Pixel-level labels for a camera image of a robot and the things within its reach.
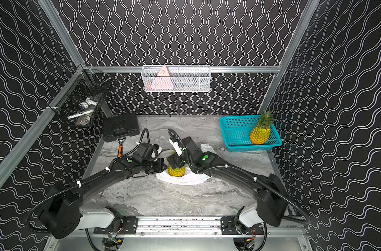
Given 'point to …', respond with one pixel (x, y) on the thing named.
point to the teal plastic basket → (236, 132)
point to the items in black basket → (83, 116)
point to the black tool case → (116, 126)
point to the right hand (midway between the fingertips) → (176, 152)
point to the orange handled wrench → (120, 148)
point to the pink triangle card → (163, 83)
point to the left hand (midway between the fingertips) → (168, 165)
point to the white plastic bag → (190, 177)
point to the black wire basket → (77, 99)
